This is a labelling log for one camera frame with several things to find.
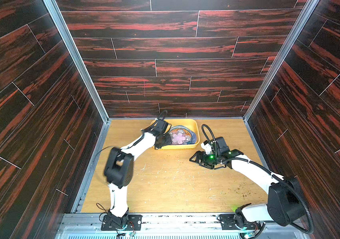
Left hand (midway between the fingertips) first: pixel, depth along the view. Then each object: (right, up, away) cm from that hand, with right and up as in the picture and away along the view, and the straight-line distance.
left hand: (169, 141), depth 95 cm
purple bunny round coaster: (+18, +2, +10) cm, 21 cm away
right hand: (+16, -10, -9) cm, 21 cm away
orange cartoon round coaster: (+9, +4, +11) cm, 14 cm away
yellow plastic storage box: (+17, +13, +16) cm, 27 cm away
